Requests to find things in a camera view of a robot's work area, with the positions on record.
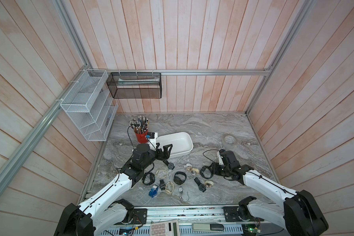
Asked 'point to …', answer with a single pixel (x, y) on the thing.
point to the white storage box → (181, 142)
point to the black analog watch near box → (170, 165)
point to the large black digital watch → (180, 177)
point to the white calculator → (167, 228)
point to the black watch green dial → (201, 187)
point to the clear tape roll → (229, 139)
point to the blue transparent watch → (153, 191)
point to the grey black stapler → (207, 227)
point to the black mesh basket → (135, 85)
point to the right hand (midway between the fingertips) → (211, 167)
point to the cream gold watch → (209, 184)
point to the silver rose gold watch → (189, 167)
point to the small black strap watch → (162, 185)
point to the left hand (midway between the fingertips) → (166, 146)
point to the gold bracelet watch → (195, 169)
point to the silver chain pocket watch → (180, 189)
